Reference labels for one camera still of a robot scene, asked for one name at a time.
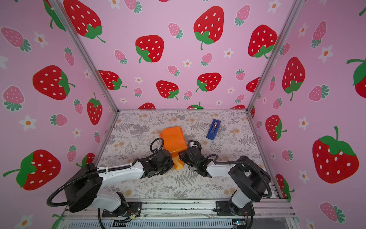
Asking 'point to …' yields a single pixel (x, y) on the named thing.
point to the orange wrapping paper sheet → (174, 141)
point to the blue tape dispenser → (213, 130)
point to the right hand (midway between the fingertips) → (176, 156)
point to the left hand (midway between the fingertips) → (177, 163)
